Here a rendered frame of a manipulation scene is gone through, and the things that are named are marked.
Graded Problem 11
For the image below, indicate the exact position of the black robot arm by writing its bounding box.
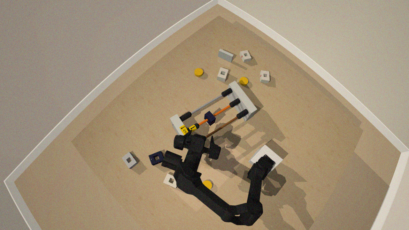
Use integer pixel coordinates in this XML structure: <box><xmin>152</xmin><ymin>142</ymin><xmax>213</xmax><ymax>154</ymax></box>
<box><xmin>161</xmin><ymin>134</ymin><xmax>275</xmax><ymax>226</ymax></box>

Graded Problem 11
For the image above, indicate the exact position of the yellow short cylinder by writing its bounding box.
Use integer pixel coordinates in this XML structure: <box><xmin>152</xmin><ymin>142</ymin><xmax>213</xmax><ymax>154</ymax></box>
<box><xmin>195</xmin><ymin>68</ymin><xmax>203</xmax><ymax>77</ymax></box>
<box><xmin>203</xmin><ymin>180</ymin><xmax>212</xmax><ymax>189</ymax></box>
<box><xmin>239</xmin><ymin>77</ymin><xmax>248</xmax><ymax>86</ymax></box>

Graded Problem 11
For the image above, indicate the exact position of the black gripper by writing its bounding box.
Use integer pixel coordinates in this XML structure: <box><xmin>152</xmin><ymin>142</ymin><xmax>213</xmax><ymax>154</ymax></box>
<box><xmin>174</xmin><ymin>130</ymin><xmax>221</xmax><ymax>163</ymax></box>

